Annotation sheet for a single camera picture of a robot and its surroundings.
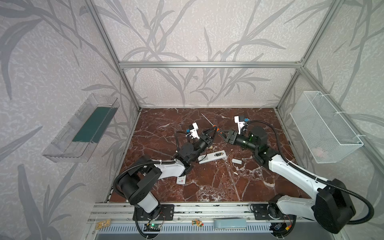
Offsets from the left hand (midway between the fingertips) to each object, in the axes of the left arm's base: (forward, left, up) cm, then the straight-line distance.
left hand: (220, 126), depth 71 cm
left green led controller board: (-39, +32, -30) cm, 59 cm away
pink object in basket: (-9, -49, -9) cm, 51 cm away
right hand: (+1, 0, -3) cm, 3 cm away
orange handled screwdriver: (+1, +2, -2) cm, 4 cm away
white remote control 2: (-17, +20, -28) cm, 39 cm away
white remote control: (-3, +2, -30) cm, 30 cm away
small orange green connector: (-37, +10, -28) cm, 48 cm away
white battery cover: (-5, -13, -31) cm, 34 cm away
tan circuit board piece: (-38, +55, -28) cm, 72 cm away
